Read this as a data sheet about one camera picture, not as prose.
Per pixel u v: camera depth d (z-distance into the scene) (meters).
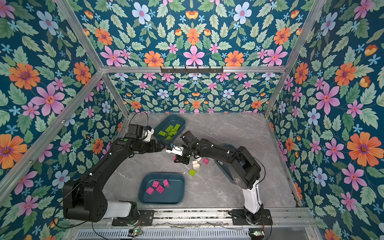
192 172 0.88
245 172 0.50
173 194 0.80
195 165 0.91
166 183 0.82
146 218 0.74
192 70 0.91
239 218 0.72
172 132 1.07
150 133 0.77
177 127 1.10
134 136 0.65
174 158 0.83
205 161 0.91
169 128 1.09
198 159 0.95
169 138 1.04
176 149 0.73
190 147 0.70
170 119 1.11
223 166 0.86
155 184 0.83
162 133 1.07
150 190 0.81
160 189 0.81
